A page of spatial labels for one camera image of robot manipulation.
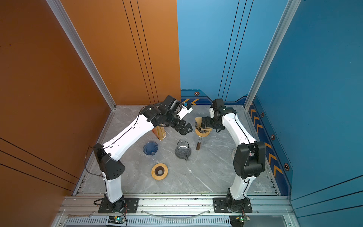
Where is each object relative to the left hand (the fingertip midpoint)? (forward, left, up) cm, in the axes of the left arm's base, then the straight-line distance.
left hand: (187, 123), depth 76 cm
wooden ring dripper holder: (+3, -10, -15) cm, 18 cm away
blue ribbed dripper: (-4, +24, -21) cm, 32 cm away
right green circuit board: (-41, -26, -28) cm, 55 cm away
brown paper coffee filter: (+7, -7, -6) cm, 12 cm away
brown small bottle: (-2, -7, -19) cm, 21 cm away
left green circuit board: (-41, +36, -28) cm, 61 cm away
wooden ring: (-17, +17, -26) cm, 35 cm away
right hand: (+8, -13, -11) cm, 19 cm away
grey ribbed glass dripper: (+5, -7, -11) cm, 14 cm away
